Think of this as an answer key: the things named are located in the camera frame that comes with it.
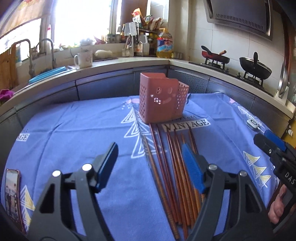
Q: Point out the magenta cloth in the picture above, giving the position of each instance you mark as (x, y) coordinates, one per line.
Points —
(5, 95)

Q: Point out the blue dish tray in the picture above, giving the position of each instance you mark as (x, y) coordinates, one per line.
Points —
(47, 74)

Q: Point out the patterned roller blind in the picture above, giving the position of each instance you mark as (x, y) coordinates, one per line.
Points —
(26, 12)

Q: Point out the smartphone with pink case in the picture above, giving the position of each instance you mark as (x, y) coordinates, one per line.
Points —
(12, 198)

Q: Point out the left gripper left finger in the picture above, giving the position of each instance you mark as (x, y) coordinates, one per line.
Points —
(68, 208)

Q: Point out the wooden cutting board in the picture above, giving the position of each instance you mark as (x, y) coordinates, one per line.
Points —
(8, 74)

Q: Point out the chrome kitchen faucet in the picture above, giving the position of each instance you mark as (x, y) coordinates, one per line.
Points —
(13, 51)

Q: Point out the blue patterned tablecloth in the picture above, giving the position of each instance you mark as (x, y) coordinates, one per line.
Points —
(66, 136)

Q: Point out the range hood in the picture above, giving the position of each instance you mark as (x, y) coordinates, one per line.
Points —
(252, 16)

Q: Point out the yellow cooking oil bottle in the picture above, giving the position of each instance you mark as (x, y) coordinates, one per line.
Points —
(164, 44)

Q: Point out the white plastic jug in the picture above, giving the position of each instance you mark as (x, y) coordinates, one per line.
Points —
(142, 48)

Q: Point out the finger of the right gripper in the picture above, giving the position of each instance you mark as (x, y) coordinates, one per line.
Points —
(276, 140)
(268, 146)

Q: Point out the pink perforated utensil holder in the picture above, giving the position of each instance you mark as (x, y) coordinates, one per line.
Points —
(161, 98)

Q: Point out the white ceramic mug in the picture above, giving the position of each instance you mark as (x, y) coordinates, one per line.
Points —
(83, 59)

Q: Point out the person's right hand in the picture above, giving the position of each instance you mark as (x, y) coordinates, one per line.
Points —
(277, 207)

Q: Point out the reddish brown chopstick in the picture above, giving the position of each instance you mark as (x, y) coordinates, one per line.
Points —
(192, 141)
(158, 150)
(174, 201)

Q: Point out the black wok with lid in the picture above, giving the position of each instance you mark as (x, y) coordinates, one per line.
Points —
(255, 67)

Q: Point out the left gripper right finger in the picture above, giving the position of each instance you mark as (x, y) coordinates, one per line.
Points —
(232, 208)

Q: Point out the orange brown chopstick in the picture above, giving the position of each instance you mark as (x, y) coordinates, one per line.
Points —
(178, 185)
(186, 182)
(197, 199)
(181, 181)

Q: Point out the snack bags on rack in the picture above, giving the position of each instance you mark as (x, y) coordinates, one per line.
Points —
(149, 22)

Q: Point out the condiment rack with bottles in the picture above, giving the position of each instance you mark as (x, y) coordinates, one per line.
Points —
(129, 37)

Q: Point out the black gas stove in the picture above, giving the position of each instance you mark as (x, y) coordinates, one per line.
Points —
(243, 76)

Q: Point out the small white device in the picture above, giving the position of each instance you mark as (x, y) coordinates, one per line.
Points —
(252, 124)

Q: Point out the red frying pan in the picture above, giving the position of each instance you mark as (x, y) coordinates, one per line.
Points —
(207, 54)

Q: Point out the steel pot lid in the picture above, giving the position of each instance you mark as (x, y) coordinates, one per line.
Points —
(283, 82)

